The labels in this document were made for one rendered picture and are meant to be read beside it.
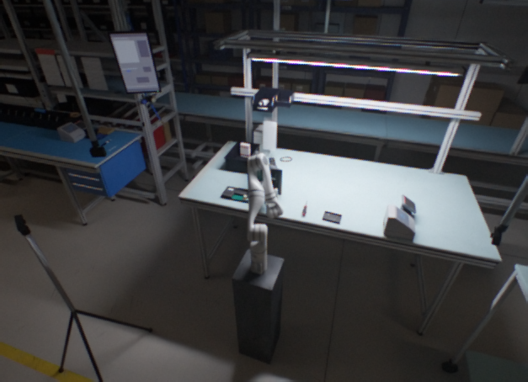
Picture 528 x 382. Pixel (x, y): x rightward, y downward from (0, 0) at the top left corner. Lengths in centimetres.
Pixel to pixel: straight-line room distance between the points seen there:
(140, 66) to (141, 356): 223
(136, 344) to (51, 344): 64
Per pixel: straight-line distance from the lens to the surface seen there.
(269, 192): 179
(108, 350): 280
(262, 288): 179
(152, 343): 271
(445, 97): 508
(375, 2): 531
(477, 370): 251
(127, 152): 328
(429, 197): 242
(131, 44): 276
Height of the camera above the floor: 228
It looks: 35 degrees down
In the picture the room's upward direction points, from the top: straight up
